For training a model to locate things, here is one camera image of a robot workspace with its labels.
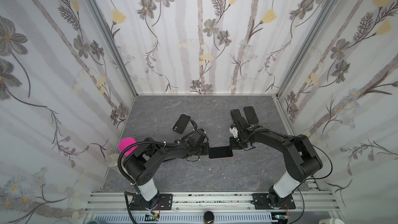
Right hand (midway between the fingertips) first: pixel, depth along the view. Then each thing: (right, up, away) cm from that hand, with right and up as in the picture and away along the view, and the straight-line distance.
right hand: (227, 143), depth 91 cm
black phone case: (-29, +10, +14) cm, 34 cm away
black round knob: (-12, -24, -29) cm, 39 cm away
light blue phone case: (+9, +17, +18) cm, 26 cm away
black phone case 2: (+21, +16, +19) cm, 32 cm away
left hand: (-11, -2, 0) cm, 11 cm away
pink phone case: (-2, -8, -2) cm, 8 cm away
